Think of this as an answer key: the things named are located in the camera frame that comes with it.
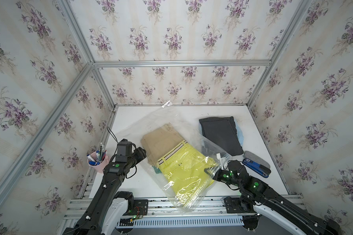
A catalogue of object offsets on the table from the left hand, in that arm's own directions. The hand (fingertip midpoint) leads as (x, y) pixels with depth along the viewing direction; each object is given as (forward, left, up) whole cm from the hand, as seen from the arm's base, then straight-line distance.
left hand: (143, 154), depth 82 cm
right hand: (-10, -35, 0) cm, 36 cm away
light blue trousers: (+17, -61, -2) cm, 63 cm away
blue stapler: (-6, -66, -5) cm, 66 cm away
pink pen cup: (-3, +26, -3) cm, 26 cm away
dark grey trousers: (+16, -49, -1) cm, 52 cm away
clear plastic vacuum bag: (+30, +9, -9) cm, 32 cm away
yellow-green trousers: (-7, -22, -3) cm, 24 cm away
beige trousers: (+10, -6, -4) cm, 12 cm away
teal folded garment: (-6, -7, -8) cm, 12 cm away
